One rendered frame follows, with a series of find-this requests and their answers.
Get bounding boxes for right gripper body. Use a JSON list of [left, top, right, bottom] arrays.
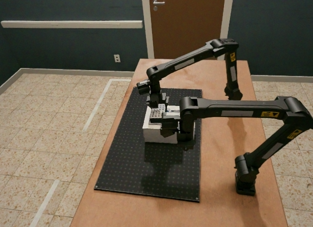
[[146, 93, 169, 104]]

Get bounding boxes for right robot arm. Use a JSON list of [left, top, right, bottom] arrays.
[[136, 38, 243, 109]]

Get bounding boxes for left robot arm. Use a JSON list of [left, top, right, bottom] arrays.
[[160, 96, 313, 195]]

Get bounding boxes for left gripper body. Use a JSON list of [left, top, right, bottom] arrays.
[[177, 128, 195, 150]]

